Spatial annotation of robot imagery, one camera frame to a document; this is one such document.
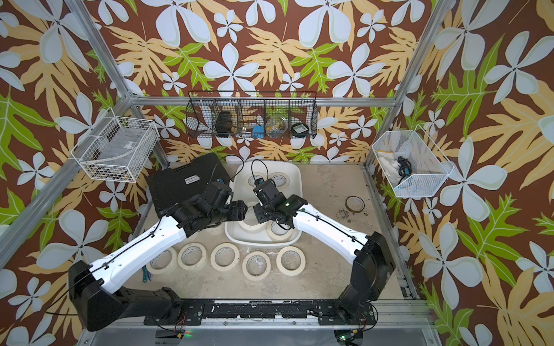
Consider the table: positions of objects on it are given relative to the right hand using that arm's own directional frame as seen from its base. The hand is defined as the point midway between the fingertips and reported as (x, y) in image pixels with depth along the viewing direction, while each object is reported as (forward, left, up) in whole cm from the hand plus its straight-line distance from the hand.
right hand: (259, 207), depth 82 cm
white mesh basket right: (+14, -60, +9) cm, 63 cm away
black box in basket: (+40, +18, +10) cm, 45 cm away
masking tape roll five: (+27, +7, -15) cm, 32 cm away
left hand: (-2, +6, +3) cm, 7 cm away
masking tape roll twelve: (-14, -12, -18) cm, 26 cm away
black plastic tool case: (+22, +40, -11) cm, 47 cm away
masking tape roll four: (-13, +28, -18) cm, 36 cm away
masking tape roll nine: (-16, +2, -18) cm, 24 cm away
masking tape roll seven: (-13, +15, -17) cm, 26 cm away
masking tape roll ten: (-9, +2, +1) cm, 10 cm away
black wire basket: (+42, +5, +14) cm, 45 cm away
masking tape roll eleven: (-5, -8, -16) cm, 18 cm away
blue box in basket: (+33, +1, +10) cm, 35 cm away
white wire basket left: (+16, +54, +16) cm, 58 cm away
